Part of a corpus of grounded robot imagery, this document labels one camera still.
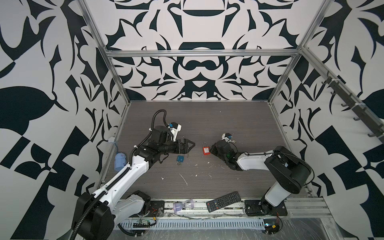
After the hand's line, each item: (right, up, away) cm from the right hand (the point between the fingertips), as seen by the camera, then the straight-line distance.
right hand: (210, 145), depth 92 cm
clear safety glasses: (-18, -26, -20) cm, 37 cm away
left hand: (-13, +5, -16) cm, 21 cm away
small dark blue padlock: (-18, -8, -3) cm, 20 cm away
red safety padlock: (-3, -3, +1) cm, 4 cm away
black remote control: (+4, -25, -17) cm, 30 cm away
